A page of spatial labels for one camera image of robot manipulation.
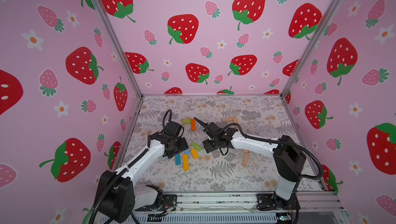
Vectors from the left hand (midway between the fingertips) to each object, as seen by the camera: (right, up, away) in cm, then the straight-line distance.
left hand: (185, 148), depth 85 cm
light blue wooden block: (+1, -4, +6) cm, 7 cm away
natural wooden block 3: (+35, -7, +3) cm, 36 cm away
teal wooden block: (-4, -7, +4) cm, 9 cm away
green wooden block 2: (+6, -1, +8) cm, 10 cm away
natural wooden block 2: (+33, +14, +22) cm, 42 cm away
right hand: (+12, 0, +2) cm, 12 cm away
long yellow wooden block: (0, -9, +3) cm, 10 cm away
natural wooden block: (+27, +15, +23) cm, 39 cm away
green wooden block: (-2, +13, +20) cm, 24 cm away
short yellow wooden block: (+5, -5, +6) cm, 9 cm away
